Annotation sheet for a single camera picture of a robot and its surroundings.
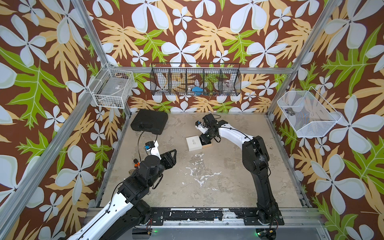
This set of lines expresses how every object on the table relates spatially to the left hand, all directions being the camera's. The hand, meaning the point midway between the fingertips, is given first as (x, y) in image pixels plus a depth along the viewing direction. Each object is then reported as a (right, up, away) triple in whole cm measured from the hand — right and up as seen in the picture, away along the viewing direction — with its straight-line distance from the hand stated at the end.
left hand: (174, 150), depth 72 cm
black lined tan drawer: (+20, 0, +26) cm, 32 cm away
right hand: (+16, +5, +30) cm, 34 cm away
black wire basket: (+11, +44, +28) cm, 54 cm away
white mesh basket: (+74, +19, +10) cm, 77 cm away
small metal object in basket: (+67, +21, +14) cm, 71 cm away
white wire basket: (-38, +35, +13) cm, 53 cm away
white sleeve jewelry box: (+10, +1, +27) cm, 29 cm away
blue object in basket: (+12, +35, +22) cm, 44 cm away
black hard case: (-21, +16, +38) cm, 46 cm away
